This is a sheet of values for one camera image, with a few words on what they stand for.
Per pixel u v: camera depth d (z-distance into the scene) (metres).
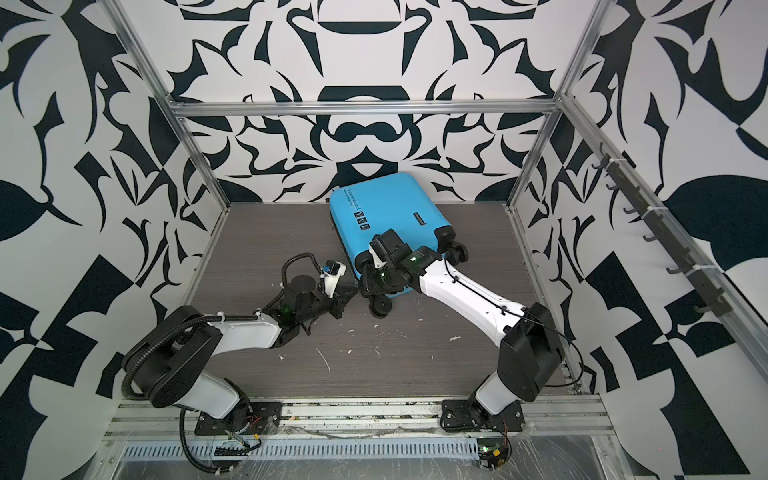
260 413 0.75
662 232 0.55
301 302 0.72
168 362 0.44
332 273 0.76
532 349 0.42
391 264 0.61
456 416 0.74
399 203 0.93
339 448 0.71
